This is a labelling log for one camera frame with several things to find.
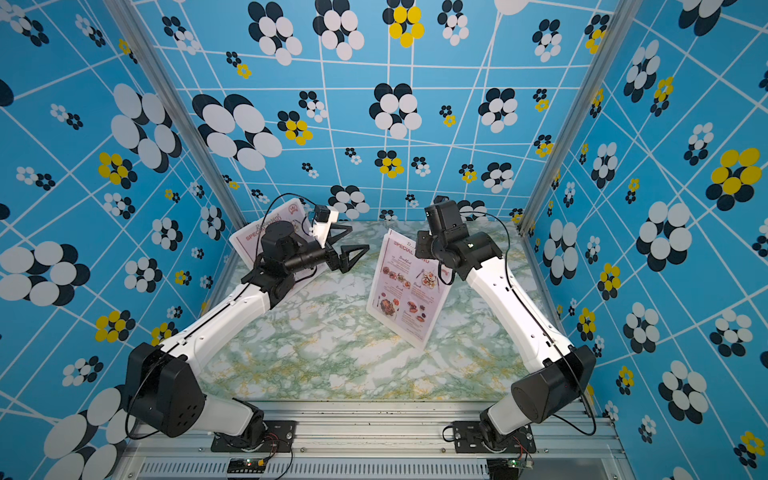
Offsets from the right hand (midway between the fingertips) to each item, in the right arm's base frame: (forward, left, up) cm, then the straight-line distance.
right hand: (430, 239), depth 77 cm
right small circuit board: (-46, -17, -30) cm, 58 cm away
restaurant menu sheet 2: (-7, +6, -13) cm, 15 cm away
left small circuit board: (-46, +45, -32) cm, 72 cm away
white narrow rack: (-12, +32, -1) cm, 34 cm away
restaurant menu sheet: (+13, +40, -4) cm, 42 cm away
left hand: (-2, +17, +4) cm, 18 cm away
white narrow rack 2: (-10, +11, -27) cm, 31 cm away
